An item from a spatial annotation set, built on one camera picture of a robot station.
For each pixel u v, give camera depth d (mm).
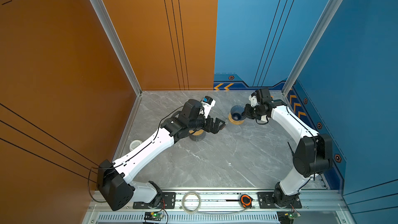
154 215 709
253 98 827
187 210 707
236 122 891
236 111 893
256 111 752
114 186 381
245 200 710
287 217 705
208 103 636
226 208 722
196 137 907
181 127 525
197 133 866
